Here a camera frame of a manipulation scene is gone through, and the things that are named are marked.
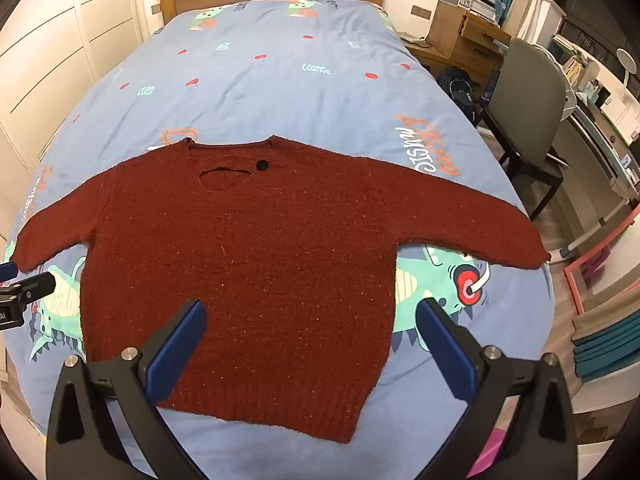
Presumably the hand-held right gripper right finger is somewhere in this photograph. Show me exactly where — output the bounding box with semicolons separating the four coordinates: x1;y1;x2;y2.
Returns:
417;297;583;480

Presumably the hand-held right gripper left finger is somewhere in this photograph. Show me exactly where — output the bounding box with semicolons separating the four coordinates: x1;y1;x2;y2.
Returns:
46;300;207;480

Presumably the dark red knitted sweater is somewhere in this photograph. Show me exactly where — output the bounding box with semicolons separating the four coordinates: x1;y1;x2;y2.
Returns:
10;135;552;445

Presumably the pink plastic object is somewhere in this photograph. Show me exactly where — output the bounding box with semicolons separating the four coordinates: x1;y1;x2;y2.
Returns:
467;427;506;476

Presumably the stack of teal folded cloths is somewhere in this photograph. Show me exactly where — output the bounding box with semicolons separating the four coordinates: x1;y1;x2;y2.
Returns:
570;310;640;386

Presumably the white desk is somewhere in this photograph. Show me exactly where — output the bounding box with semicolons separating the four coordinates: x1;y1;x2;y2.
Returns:
550;90;640;261

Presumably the white wardrobe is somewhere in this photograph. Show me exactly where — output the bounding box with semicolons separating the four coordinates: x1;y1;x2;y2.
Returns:
0;0;166;241

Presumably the dark backpack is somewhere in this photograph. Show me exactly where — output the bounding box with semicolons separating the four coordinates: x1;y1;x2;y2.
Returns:
436;66;483;126

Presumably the grey chair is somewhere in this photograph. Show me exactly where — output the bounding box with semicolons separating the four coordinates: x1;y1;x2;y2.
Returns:
480;37;576;221

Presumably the blue printed blanket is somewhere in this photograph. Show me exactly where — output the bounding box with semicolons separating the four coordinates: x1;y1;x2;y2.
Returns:
0;0;556;480

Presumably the wooden nightstand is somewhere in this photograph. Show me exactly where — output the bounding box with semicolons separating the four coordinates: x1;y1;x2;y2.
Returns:
405;0;512;91

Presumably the white desk lamp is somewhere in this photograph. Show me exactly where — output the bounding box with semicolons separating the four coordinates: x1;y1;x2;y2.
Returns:
602;49;638;106

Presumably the pink frame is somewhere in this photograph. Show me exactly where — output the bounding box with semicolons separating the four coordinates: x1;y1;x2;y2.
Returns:
564;220;640;316

